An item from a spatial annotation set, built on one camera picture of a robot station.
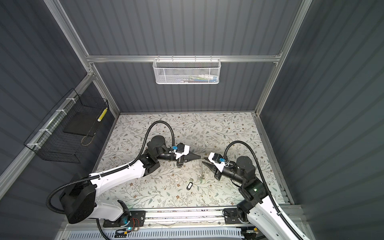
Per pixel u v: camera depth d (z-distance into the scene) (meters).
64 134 0.72
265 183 0.53
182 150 0.56
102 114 0.81
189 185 0.84
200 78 0.93
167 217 0.75
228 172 0.60
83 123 0.80
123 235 0.72
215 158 0.56
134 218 0.72
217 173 0.60
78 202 0.42
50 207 0.41
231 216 0.73
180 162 0.61
